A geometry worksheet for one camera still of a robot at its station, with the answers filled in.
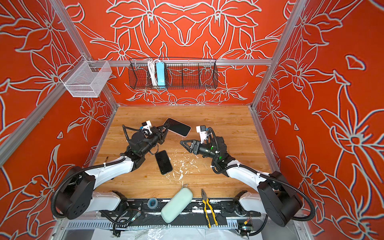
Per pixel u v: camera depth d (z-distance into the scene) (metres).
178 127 0.78
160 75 0.91
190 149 0.67
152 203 0.76
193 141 0.67
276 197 0.42
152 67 0.88
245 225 0.69
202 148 0.68
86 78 0.92
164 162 0.89
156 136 0.71
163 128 0.77
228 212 0.72
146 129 0.74
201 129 0.71
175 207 0.71
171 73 1.00
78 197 0.41
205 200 0.74
